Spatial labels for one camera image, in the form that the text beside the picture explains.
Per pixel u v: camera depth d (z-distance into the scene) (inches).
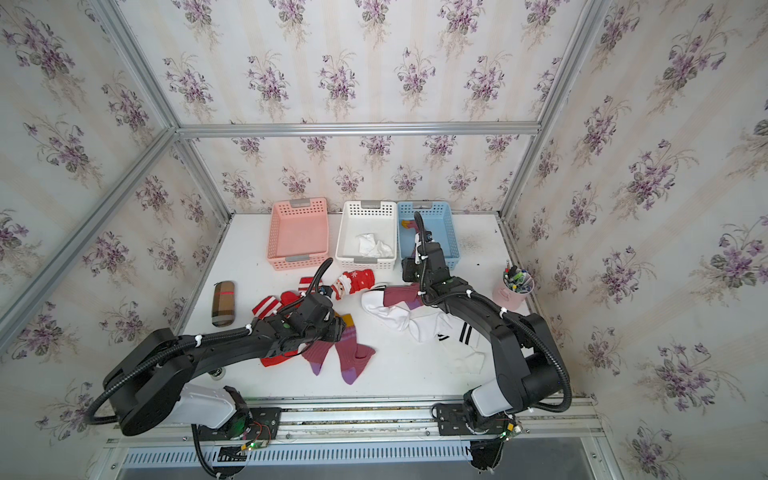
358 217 46.7
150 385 16.4
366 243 42.3
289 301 37.2
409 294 37.6
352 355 32.2
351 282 38.6
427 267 26.6
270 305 36.3
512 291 33.8
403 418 29.5
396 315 36.2
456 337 34.7
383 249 42.3
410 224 45.6
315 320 27.0
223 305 36.5
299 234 46.3
